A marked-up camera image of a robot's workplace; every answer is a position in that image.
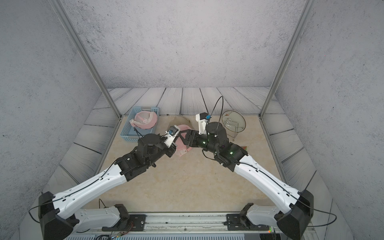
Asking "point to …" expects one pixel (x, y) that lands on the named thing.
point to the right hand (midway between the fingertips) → (182, 134)
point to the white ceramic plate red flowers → (236, 116)
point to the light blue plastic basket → (130, 133)
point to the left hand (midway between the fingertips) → (178, 136)
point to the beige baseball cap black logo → (178, 120)
